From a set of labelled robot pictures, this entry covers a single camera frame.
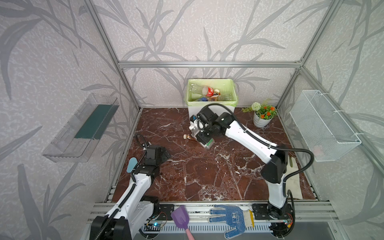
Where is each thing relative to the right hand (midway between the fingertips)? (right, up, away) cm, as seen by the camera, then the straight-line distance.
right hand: (202, 129), depth 81 cm
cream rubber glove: (+50, -33, 0) cm, 60 cm away
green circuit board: (-24, -47, -10) cm, 54 cm away
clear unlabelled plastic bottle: (+15, +19, +6) cm, 25 cm away
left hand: (-23, -12, +5) cm, 27 cm away
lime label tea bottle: (+4, -8, -1) cm, 9 cm away
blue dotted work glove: (+16, -42, -9) cm, 46 cm away
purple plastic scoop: (-11, -43, -9) cm, 45 cm away
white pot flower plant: (+41, +9, +18) cm, 46 cm away
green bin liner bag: (+13, +28, +16) cm, 34 cm away
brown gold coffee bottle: (-11, -6, +18) cm, 23 cm away
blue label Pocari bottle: (0, +18, +10) cm, 21 cm away
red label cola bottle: (+1, +24, +15) cm, 28 cm away
